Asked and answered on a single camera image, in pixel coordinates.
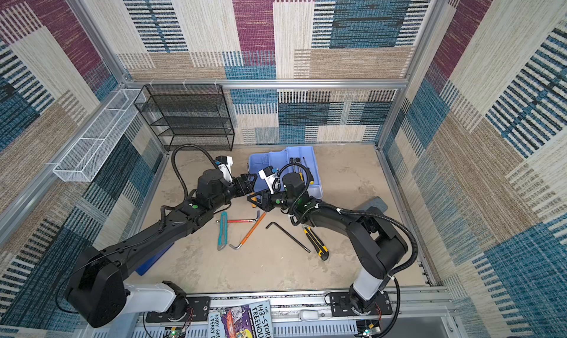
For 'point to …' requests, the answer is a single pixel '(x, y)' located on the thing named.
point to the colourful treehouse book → (253, 320)
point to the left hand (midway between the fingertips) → (252, 174)
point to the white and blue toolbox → (294, 159)
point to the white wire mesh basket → (83, 160)
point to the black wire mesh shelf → (191, 114)
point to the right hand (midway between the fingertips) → (250, 200)
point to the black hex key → (287, 235)
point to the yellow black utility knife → (321, 249)
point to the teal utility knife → (223, 240)
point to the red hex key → (238, 221)
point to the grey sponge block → (376, 202)
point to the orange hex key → (249, 233)
